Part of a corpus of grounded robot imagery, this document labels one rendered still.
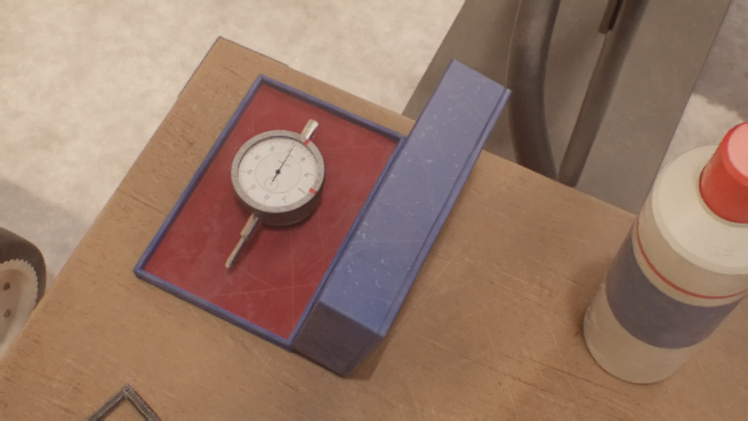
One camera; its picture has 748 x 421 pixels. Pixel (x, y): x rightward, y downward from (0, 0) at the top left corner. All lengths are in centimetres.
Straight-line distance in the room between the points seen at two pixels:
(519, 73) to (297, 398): 32
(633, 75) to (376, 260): 82
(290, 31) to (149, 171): 65
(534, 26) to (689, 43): 57
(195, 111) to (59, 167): 57
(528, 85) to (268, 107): 21
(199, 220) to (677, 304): 30
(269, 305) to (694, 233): 27
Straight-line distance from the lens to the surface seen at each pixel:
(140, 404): 63
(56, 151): 128
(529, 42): 80
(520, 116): 81
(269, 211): 63
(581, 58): 130
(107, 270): 67
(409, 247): 53
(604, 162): 123
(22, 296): 114
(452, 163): 55
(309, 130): 66
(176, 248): 66
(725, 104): 132
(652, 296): 53
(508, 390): 63
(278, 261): 65
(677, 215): 48
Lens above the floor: 107
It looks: 64 degrees down
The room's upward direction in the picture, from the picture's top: straight up
